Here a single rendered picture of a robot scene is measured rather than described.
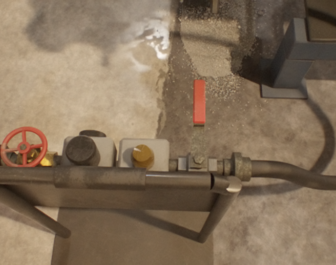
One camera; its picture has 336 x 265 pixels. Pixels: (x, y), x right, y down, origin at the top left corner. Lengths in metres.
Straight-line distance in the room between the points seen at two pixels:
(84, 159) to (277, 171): 0.31
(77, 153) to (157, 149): 0.13
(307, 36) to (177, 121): 0.43
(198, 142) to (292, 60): 0.56
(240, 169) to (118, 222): 0.51
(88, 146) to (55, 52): 0.77
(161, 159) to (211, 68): 0.67
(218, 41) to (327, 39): 0.39
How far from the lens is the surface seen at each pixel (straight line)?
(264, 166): 0.66
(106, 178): 0.52
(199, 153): 0.63
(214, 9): 1.07
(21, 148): 0.64
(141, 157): 0.60
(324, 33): 1.08
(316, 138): 1.23
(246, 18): 1.40
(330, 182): 0.80
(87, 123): 1.19
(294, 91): 1.27
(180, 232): 1.07
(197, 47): 1.30
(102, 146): 0.65
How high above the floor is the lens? 1.06
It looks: 67 degrees down
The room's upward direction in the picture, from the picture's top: straight up
